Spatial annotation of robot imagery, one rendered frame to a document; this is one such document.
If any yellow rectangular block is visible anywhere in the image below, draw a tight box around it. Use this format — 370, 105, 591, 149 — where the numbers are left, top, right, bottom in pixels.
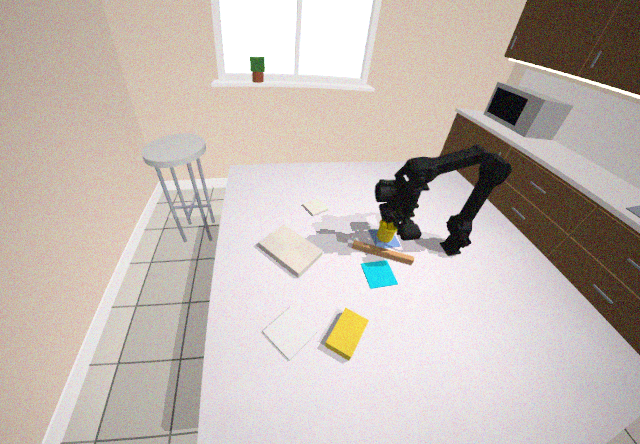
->
325, 308, 368, 361

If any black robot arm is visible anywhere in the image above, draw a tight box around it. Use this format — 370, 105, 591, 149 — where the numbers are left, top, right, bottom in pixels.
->
374, 144, 512, 256

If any orange flat bar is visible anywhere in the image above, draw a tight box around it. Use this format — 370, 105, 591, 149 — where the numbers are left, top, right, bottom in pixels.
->
352, 240, 414, 266

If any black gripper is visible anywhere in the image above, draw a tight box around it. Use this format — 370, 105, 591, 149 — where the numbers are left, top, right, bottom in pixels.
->
394, 199, 422, 241

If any beige rectangular block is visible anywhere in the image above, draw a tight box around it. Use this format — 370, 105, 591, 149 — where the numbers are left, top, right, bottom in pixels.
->
258, 224, 323, 278

